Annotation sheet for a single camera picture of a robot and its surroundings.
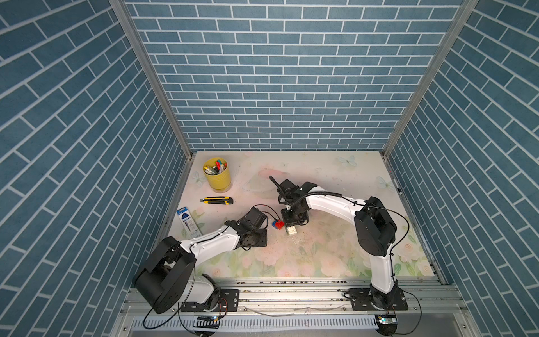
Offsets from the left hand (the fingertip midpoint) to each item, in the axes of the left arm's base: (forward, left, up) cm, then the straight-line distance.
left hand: (268, 241), depth 87 cm
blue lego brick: (+7, -2, +1) cm, 8 cm away
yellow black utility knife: (+20, +25, 0) cm, 32 cm away
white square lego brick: (+2, -10, +5) cm, 11 cm away
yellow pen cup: (+30, +25, +9) cm, 41 cm away
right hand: (+6, -8, +2) cm, 11 cm away
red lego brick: (+6, -5, +3) cm, 8 cm away
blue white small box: (+8, +35, 0) cm, 36 cm away
